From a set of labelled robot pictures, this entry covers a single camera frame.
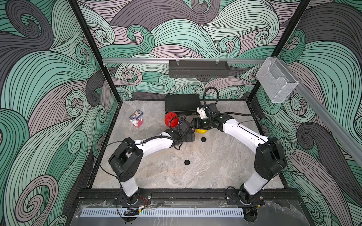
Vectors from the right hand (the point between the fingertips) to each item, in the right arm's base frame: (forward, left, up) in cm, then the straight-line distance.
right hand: (192, 125), depth 86 cm
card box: (+20, +41, -12) cm, 48 cm away
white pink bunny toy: (+9, +39, -10) cm, 41 cm away
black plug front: (-18, +3, -14) cm, 23 cm away
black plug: (-2, -9, -15) cm, 18 cm away
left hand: (-4, +2, -5) cm, 6 cm away
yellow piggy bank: (+1, -7, -9) cm, 12 cm away
